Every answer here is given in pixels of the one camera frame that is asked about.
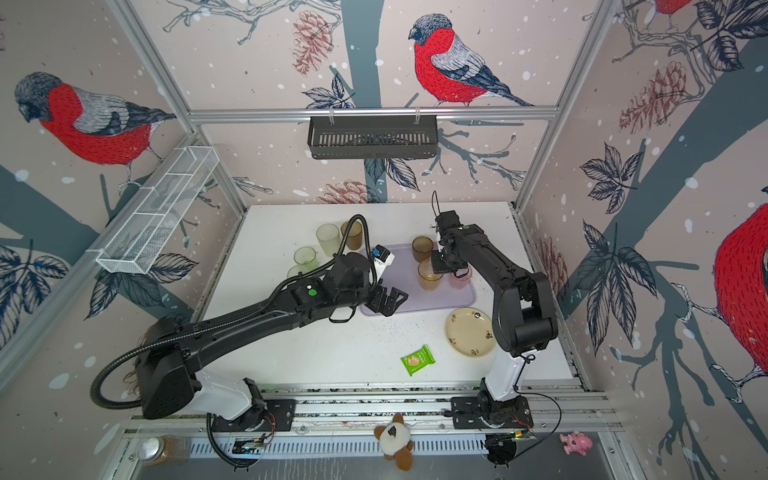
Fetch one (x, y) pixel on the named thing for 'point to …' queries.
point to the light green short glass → (306, 255)
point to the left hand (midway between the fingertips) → (396, 290)
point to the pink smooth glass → (459, 282)
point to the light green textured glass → (295, 269)
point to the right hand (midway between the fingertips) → (441, 269)
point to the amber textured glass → (428, 279)
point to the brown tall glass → (422, 247)
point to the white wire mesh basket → (136, 245)
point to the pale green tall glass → (328, 236)
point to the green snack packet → (418, 360)
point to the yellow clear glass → (354, 238)
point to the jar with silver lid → (164, 450)
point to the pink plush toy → (576, 442)
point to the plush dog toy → (395, 443)
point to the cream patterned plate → (471, 331)
